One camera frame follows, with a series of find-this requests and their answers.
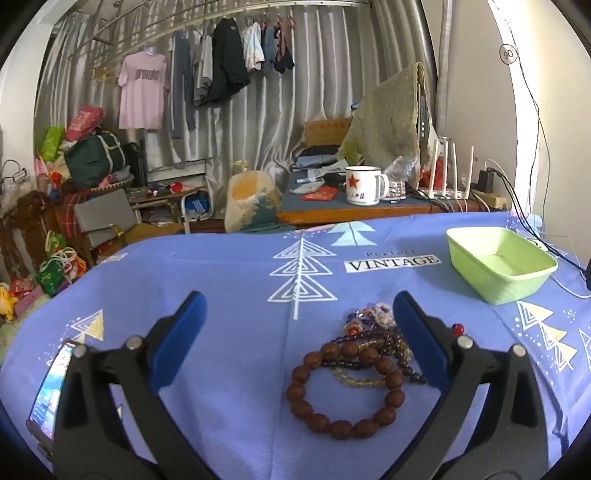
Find brown wooden bead bracelet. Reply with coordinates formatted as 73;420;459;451
285;341;407;440

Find colourful crystal bead bracelet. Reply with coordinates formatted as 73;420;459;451
342;302;399;338

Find smartphone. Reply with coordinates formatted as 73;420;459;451
26;340;77;459

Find green plastic tray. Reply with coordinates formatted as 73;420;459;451
446;226;558;305

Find blue printed tablecloth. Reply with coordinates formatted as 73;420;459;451
1;213;590;479

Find white wifi router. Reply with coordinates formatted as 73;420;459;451
427;136;476;200

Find black power adapter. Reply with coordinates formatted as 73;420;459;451
476;168;495;193

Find small jar with label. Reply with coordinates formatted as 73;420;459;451
385;179;407;202

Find dark green duffel bag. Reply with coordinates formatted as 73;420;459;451
64;132;127;190

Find beige printed sack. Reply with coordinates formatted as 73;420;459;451
224;171;283;233

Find white enamel mug red star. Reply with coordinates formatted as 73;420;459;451
346;165;389;206

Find red envelope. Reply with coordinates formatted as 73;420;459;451
301;185;339;202

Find wooden side table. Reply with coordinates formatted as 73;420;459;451
276;192;489;227

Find beige dotted cloth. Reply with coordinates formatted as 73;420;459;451
338;62;430;187

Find pink t-shirt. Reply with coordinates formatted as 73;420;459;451
118;51;167;130

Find cardboard box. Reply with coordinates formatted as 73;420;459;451
304;117;352;147

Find black hanging shirt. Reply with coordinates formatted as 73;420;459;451
207;18;250;103

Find grey blue hanging trousers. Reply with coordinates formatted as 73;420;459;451
168;30;197;139

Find black cable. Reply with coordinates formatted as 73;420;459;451
489;166;591;278

